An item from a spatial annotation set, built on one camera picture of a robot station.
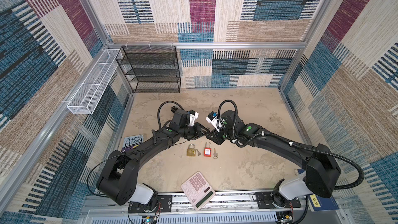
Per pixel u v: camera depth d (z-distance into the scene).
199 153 0.89
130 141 0.92
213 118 0.71
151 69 1.10
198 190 0.76
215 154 0.89
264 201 0.73
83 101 0.70
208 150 0.89
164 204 0.73
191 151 0.89
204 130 0.81
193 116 0.79
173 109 1.05
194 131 0.73
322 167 0.42
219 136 0.70
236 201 0.76
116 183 0.42
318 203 0.72
